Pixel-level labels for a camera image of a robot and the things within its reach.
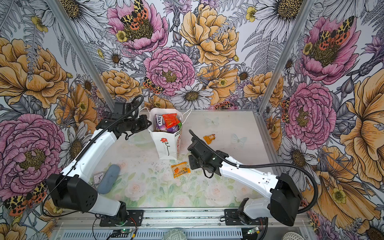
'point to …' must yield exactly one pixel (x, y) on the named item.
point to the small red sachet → (171, 120)
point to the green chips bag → (180, 125)
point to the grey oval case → (108, 179)
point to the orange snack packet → (180, 169)
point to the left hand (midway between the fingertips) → (151, 127)
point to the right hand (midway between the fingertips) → (194, 164)
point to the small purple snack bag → (160, 123)
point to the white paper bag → (169, 143)
